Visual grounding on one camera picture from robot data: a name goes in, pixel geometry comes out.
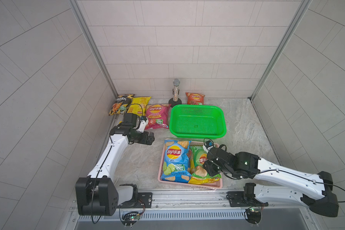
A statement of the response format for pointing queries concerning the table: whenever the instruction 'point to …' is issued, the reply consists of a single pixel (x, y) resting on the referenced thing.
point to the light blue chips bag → (176, 161)
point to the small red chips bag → (195, 98)
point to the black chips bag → (120, 106)
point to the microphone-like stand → (175, 100)
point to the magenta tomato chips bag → (157, 116)
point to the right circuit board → (253, 216)
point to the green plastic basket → (197, 121)
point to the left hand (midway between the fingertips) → (148, 135)
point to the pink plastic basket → (214, 185)
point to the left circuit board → (130, 218)
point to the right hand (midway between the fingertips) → (204, 168)
